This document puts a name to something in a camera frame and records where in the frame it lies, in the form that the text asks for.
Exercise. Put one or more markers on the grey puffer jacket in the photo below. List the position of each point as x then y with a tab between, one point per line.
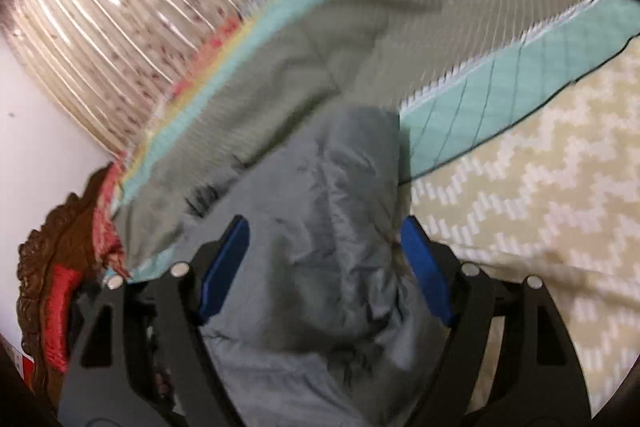
323	324

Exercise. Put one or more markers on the striped patterned bedspread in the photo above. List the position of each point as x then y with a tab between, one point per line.
518	128

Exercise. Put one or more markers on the carved wooden headboard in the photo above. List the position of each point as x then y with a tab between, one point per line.
64	237

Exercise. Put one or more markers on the red pillow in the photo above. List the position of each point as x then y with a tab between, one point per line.
65	282

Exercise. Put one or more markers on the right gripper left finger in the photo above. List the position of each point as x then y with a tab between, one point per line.
139	358

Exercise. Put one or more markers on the red floral quilt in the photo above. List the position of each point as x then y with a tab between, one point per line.
106	242

